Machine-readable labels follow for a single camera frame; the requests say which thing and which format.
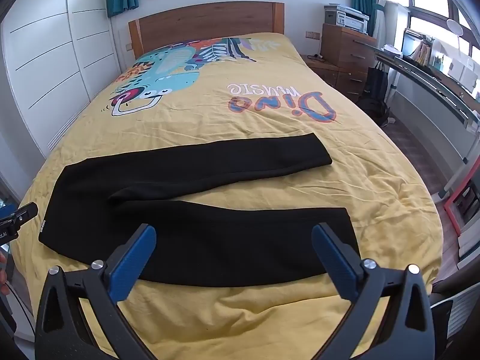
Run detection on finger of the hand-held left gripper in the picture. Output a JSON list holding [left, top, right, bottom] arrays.
[[10, 202, 39, 230]]

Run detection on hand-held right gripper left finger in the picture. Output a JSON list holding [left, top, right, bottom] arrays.
[[34, 223, 166, 360]]

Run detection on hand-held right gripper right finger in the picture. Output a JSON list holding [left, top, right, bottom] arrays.
[[311, 223, 438, 360]]

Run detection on black pants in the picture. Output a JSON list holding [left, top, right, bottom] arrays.
[[38, 133, 361, 287]]

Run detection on person's left hand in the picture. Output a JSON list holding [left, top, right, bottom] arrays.
[[0, 253, 11, 296]]

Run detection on grey chair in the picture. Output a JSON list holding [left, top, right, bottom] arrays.
[[427, 273, 480, 360]]

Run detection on yellow printed duvet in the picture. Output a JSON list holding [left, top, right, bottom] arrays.
[[9, 32, 444, 360]]

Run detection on white wardrobe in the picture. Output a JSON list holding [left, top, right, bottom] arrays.
[[0, 0, 131, 154]]

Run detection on black bag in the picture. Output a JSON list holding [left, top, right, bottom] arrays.
[[355, 61, 391, 127]]

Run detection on wooden nightstand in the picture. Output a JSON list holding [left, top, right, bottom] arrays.
[[301, 56, 341, 88]]

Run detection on long desk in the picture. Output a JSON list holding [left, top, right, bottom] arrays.
[[374, 42, 480, 166]]

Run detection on wooden chest of drawers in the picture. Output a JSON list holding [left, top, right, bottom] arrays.
[[320, 23, 378, 96]]

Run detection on computer monitor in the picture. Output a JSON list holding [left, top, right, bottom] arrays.
[[401, 29, 429, 61]]

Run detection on white printer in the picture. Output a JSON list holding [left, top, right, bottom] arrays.
[[324, 4, 370, 33]]

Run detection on wooden headboard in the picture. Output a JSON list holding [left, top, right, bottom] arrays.
[[128, 2, 285, 61]]

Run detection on white round desk lamp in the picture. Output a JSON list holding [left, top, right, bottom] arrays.
[[446, 17, 474, 61]]

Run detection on red frame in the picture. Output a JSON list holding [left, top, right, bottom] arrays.
[[443, 174, 480, 238]]

